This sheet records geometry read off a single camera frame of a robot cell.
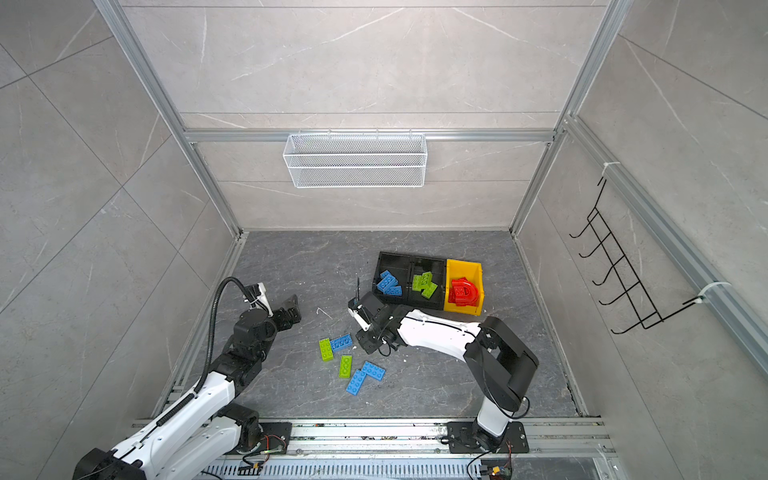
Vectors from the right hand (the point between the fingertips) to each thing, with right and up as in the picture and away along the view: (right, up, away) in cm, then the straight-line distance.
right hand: (366, 334), depth 87 cm
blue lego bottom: (-2, -12, -6) cm, 13 cm away
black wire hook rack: (+61, +15, -23) cm, 67 cm away
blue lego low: (-8, -3, +2) cm, 9 cm away
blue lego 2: (+7, +14, +11) cm, 19 cm away
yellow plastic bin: (+36, +18, +17) cm, 44 cm away
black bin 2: (+12, +19, +21) cm, 31 cm away
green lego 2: (-12, -5, 0) cm, 13 cm away
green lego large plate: (+16, +14, +14) cm, 25 cm away
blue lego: (+8, +12, +13) cm, 19 cm away
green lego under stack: (+21, +11, +14) cm, 27 cm away
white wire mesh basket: (-5, +56, +13) cm, 58 cm away
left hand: (-24, +13, -5) cm, 28 cm away
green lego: (+20, +16, +14) cm, 29 cm away
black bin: (+25, +19, +23) cm, 39 cm away
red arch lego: (+31, +11, +7) cm, 34 cm away
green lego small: (-6, -9, -3) cm, 11 cm away
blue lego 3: (+2, -9, -4) cm, 10 cm away
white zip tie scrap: (-16, +5, +10) cm, 19 cm away
